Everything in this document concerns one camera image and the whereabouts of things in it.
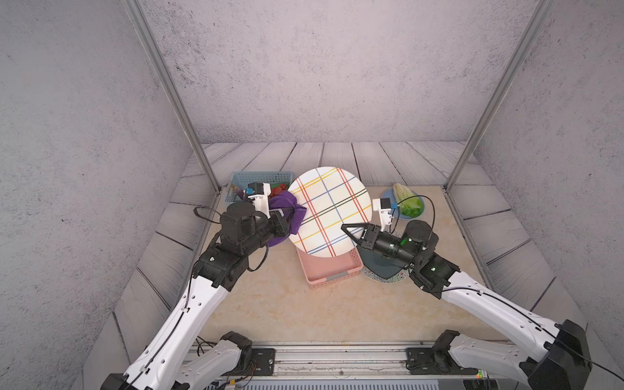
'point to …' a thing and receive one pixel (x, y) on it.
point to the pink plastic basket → (318, 270)
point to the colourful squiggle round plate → (375, 277)
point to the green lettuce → (410, 204)
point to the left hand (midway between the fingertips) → (298, 210)
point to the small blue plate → (389, 194)
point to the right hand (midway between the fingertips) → (342, 231)
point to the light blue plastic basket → (242, 179)
